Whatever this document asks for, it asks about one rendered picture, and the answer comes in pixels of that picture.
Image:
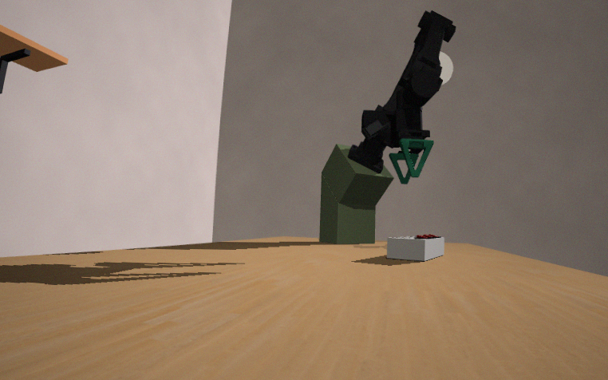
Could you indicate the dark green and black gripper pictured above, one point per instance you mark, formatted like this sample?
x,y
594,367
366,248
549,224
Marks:
x,y
415,141

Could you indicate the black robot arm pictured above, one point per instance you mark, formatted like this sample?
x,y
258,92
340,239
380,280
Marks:
x,y
416,93

